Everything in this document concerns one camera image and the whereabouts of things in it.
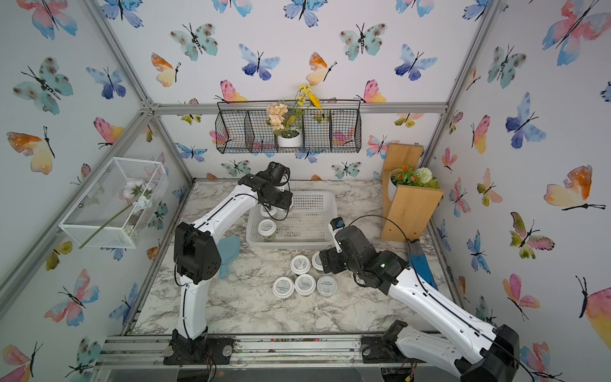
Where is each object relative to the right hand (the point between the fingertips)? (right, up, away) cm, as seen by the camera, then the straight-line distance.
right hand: (333, 249), depth 75 cm
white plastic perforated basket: (-7, +6, +30) cm, 31 cm away
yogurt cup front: (-16, -14, +6) cm, 22 cm away
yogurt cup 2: (-25, +5, +20) cm, 33 cm away
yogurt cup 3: (-11, -7, +11) cm, 17 cm away
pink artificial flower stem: (-62, +17, +1) cm, 64 cm away
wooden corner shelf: (+27, +9, +12) cm, 31 cm away
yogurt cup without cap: (-2, -14, +7) cm, 16 cm away
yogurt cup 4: (-5, -7, +11) cm, 14 cm away
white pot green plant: (+28, +24, +14) cm, 40 cm away
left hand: (-17, +17, +19) cm, 30 cm away
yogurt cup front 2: (-9, -13, +6) cm, 17 cm away
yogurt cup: (-25, +11, +24) cm, 36 cm away
